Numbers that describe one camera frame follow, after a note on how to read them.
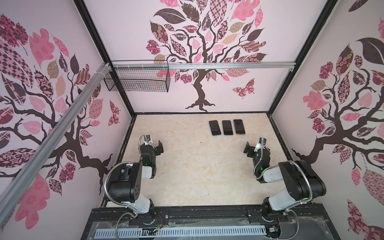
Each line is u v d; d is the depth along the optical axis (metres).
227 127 1.10
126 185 0.45
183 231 0.70
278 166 0.54
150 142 0.78
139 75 0.95
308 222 0.72
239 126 1.11
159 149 0.87
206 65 0.94
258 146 0.84
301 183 0.45
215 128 1.11
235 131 1.09
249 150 0.83
